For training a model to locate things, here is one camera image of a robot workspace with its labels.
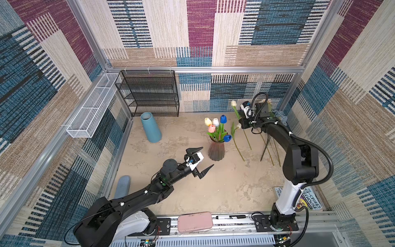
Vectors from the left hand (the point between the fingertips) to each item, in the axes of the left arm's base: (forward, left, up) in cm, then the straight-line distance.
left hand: (207, 153), depth 72 cm
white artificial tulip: (+14, -5, +6) cm, 16 cm away
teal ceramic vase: (+22, +32, -12) cm, 40 cm away
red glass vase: (+15, -8, -20) cm, 26 cm away
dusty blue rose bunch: (+32, -49, -10) cm, 60 cm away
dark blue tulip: (+5, -9, +6) cm, 12 cm away
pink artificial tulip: (+9, -3, +7) cm, 12 cm away
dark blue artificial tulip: (+15, -9, +7) cm, 18 cm away
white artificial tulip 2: (+35, -19, -1) cm, 40 cm away
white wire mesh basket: (+26, +68, -5) cm, 73 cm away
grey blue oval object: (-8, +45, -21) cm, 50 cm away
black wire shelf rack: (+52, +34, -4) cm, 62 cm away
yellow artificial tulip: (+13, -1, +7) cm, 15 cm away
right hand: (+26, -22, -7) cm, 35 cm away
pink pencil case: (-24, +7, -24) cm, 34 cm away
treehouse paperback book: (-15, -52, -20) cm, 58 cm away
